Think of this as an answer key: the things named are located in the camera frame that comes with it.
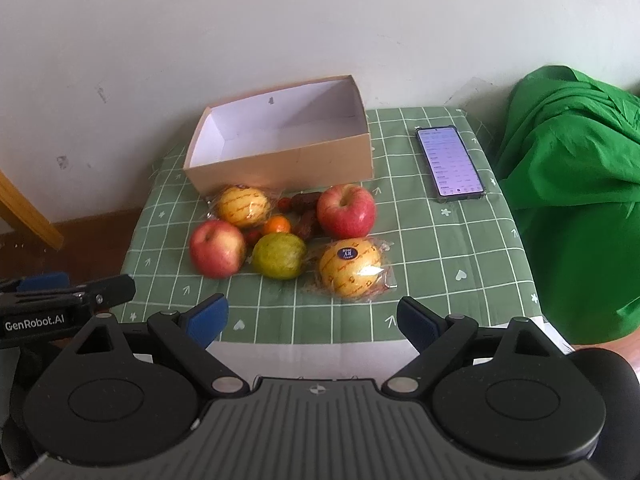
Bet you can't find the green crumpled cloth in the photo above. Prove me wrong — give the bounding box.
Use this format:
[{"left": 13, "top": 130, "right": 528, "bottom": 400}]
[{"left": 494, "top": 65, "right": 639, "bottom": 344}]

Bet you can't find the small orange tangerine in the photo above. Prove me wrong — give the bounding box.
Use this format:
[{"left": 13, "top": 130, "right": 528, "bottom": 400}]
[{"left": 262, "top": 214, "right": 291, "bottom": 235}]

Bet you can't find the yellow orange front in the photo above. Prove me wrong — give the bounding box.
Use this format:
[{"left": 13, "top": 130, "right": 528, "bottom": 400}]
[{"left": 303, "top": 236, "right": 398, "bottom": 304}]

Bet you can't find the green pear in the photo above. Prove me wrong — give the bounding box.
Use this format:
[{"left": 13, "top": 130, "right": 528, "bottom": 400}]
[{"left": 250, "top": 233, "right": 307, "bottom": 281}]

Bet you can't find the yellow orange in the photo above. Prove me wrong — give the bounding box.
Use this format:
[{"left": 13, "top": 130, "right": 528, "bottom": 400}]
[
  {"left": 206, "top": 184, "right": 280, "bottom": 230},
  {"left": 303, "top": 236, "right": 398, "bottom": 304}
]

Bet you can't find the smartphone with lit screen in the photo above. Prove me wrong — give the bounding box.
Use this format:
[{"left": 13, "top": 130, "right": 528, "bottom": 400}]
[{"left": 414, "top": 125, "right": 485, "bottom": 202}]

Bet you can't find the dark brown date front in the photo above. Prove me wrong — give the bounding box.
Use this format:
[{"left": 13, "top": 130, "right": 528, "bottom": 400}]
[{"left": 291, "top": 209, "right": 323, "bottom": 242}]

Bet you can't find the green checked tablecloth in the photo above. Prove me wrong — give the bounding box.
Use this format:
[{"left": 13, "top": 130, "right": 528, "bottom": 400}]
[{"left": 114, "top": 107, "right": 540, "bottom": 344}]

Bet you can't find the tan cardboard box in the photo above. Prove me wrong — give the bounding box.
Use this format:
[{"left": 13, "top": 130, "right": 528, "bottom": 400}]
[{"left": 183, "top": 75, "right": 374, "bottom": 196}]

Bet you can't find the small red fruit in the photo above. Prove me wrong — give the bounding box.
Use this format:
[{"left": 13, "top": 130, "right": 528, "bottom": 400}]
[
  {"left": 278, "top": 196, "right": 292, "bottom": 214},
  {"left": 243, "top": 229, "right": 262, "bottom": 247}
]

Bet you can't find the dark brown date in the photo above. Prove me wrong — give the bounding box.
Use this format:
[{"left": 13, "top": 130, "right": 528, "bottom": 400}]
[
  {"left": 291, "top": 192, "right": 322, "bottom": 214},
  {"left": 291, "top": 209, "right": 323, "bottom": 242}
]

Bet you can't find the small red fruit front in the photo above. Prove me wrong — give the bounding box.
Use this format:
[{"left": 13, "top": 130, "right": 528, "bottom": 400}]
[{"left": 243, "top": 229, "right": 262, "bottom": 247}]

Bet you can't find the yellow wooden furniture leg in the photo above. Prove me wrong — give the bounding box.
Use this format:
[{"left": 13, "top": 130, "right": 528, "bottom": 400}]
[{"left": 0, "top": 172, "right": 64, "bottom": 250}]

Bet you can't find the red apple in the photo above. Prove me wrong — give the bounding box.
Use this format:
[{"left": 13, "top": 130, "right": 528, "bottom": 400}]
[
  {"left": 317, "top": 184, "right": 376, "bottom": 240},
  {"left": 189, "top": 219, "right": 246, "bottom": 278}
]

